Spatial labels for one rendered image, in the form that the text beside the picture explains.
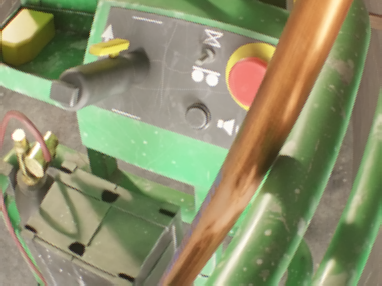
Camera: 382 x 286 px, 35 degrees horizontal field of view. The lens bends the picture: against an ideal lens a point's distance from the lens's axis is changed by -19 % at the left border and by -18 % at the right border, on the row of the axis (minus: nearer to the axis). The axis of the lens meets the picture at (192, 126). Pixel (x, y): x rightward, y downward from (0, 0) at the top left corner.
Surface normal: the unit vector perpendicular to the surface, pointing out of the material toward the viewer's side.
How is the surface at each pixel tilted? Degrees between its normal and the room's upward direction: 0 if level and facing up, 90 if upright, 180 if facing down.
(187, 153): 90
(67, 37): 0
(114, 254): 0
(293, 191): 9
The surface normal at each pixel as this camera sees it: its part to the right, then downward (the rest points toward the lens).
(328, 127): 0.39, -0.48
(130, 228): -0.03, -0.69
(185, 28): -0.36, 0.20
